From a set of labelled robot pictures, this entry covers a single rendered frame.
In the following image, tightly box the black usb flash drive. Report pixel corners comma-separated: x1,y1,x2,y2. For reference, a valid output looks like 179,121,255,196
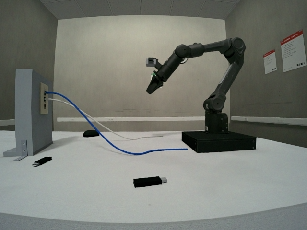
133,176,167,188
32,157,52,166

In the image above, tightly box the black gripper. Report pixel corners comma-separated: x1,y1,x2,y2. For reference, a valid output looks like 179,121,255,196
146,64,173,95

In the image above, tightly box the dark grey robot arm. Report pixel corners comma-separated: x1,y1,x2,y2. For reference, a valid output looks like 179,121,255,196
146,37,246,134

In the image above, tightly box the beige wall plate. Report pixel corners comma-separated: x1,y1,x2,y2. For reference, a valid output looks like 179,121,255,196
40,82,48,114

